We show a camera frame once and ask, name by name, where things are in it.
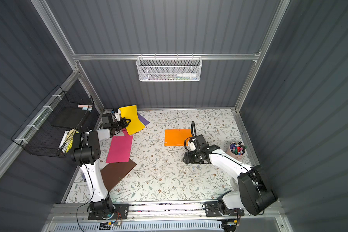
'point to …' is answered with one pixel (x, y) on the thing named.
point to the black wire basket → (49, 130)
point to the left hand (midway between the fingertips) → (129, 119)
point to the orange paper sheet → (176, 137)
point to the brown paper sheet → (113, 172)
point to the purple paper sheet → (143, 121)
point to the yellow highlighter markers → (68, 143)
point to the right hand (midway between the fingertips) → (188, 159)
